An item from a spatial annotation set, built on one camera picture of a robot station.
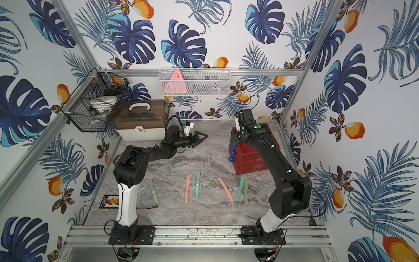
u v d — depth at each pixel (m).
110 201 0.83
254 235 0.74
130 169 0.58
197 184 0.90
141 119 0.93
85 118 0.81
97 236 0.76
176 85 0.90
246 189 0.88
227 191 0.88
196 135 0.86
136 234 0.70
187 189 0.88
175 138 0.83
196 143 0.86
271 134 0.56
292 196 0.43
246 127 0.59
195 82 1.02
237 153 0.88
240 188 0.89
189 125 0.92
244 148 0.81
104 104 0.80
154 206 0.83
